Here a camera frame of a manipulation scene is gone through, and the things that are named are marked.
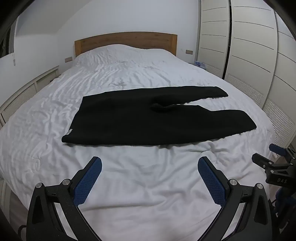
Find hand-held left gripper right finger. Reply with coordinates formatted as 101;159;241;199
197;156;274;241

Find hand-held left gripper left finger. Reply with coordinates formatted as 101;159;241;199
26;156;103;241

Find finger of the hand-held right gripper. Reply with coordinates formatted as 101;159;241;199
252;153;282;174
269;143;296;161

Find black pants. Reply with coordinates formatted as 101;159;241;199
61;86;257;146

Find white wardrobe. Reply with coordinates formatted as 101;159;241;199
196;0;296;149

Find low white louvered cabinet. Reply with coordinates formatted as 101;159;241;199
0;65;60;127

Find white bed duvet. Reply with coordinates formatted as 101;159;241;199
0;44;278;241

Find wooden headboard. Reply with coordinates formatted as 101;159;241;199
74;33;178;57

